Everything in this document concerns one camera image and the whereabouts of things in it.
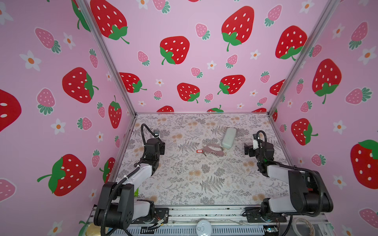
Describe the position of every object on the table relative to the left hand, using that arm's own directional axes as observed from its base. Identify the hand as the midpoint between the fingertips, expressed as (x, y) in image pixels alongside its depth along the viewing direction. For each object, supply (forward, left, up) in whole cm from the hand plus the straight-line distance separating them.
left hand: (156, 141), depth 90 cm
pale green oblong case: (+9, -48, -8) cm, 49 cm away
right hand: (+2, -62, -2) cm, 62 cm away
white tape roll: (-44, -81, -11) cm, 92 cm away
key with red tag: (0, -27, -12) cm, 30 cm away
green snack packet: (-27, +9, -13) cm, 31 cm away
